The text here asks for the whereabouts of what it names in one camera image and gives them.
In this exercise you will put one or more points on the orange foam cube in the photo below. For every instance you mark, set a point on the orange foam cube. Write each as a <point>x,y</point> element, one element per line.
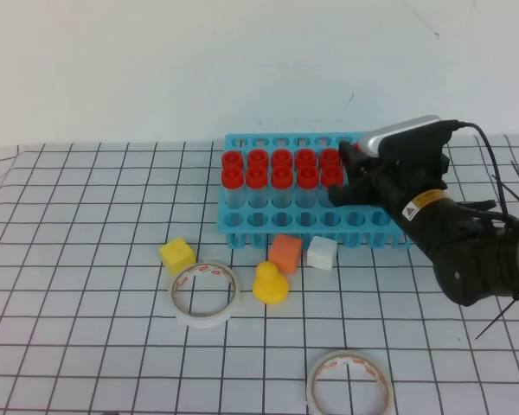
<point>285,253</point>

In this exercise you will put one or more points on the row tube four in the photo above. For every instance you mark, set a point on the row tube four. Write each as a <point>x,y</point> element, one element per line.
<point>307,184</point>
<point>305,158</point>

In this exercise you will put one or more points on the yellow foam cube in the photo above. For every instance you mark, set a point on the yellow foam cube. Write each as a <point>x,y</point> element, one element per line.
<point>176,255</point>

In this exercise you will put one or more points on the row tube one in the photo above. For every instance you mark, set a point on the row tube one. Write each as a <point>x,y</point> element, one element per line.
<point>232,180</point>
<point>232,159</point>

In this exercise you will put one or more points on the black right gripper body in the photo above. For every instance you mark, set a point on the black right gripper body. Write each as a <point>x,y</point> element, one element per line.
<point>469,244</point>

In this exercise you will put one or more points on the row tube three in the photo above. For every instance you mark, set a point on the row tube three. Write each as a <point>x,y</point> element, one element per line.
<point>282,158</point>
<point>282,184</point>

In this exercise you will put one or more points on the blue test tube rack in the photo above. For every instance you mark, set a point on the blue test tube rack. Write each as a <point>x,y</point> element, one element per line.
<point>351,226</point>

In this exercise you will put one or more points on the checkered table cloth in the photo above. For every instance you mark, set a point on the checkered table cloth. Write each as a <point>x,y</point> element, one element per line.
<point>86,324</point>

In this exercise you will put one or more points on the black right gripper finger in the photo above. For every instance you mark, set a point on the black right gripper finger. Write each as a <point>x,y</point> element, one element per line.
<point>362,189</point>
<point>359,166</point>

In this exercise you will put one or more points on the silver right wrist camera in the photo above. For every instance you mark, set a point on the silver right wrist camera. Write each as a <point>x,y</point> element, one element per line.
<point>369,142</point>

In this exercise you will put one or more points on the back row tube five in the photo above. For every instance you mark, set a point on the back row tube five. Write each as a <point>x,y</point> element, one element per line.
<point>329,157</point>

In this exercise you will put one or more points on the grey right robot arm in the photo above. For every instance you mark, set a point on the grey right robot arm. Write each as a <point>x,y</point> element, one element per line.
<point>473,246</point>

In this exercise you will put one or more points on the row tube five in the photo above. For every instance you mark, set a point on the row tube five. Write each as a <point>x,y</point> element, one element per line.
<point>329,157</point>
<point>331,175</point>

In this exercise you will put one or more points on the front white tape roll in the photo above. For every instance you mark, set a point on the front white tape roll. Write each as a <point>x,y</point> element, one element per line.
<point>348,381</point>

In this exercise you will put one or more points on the front row tube one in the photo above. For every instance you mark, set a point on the front row tube one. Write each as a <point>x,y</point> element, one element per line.
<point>232,180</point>

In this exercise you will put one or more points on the back row tube four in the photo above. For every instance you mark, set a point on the back row tube four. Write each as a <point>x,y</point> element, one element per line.
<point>305,158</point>

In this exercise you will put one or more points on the white foam cube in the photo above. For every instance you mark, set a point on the white foam cube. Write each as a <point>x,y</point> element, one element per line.
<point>321,253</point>

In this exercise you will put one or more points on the back row tube three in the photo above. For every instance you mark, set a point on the back row tube three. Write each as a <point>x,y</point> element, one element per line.
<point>282,158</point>

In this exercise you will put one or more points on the left white tape roll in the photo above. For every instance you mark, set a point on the left white tape roll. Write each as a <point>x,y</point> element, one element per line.
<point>205,295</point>

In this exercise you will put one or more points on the front row tube three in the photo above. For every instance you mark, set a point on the front row tube three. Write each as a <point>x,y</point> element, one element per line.
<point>282,184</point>

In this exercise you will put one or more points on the yellow rubber duck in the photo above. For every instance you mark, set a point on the yellow rubber duck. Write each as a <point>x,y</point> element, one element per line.
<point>270,286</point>

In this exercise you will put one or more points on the row tube two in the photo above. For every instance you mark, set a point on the row tube two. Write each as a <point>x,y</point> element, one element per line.
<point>256,181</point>
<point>258,158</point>

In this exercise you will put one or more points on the white tape roll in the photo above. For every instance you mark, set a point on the white tape roll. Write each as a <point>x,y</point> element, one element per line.
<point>205,295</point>
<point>348,381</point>

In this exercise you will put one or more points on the front row tube four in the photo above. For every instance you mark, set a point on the front row tube four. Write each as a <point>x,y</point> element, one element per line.
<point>307,184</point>

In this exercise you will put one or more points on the front row tube two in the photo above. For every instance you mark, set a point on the front row tube two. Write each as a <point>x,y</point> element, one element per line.
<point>256,181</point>

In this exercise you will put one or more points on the front row tube five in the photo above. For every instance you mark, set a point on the front row tube five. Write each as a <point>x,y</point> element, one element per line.
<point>331,175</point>

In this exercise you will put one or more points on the back row tube two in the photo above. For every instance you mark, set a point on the back row tube two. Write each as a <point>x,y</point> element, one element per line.
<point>258,158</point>

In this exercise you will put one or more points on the back row tube one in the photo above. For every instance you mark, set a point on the back row tube one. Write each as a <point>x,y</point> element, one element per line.
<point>232,159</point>

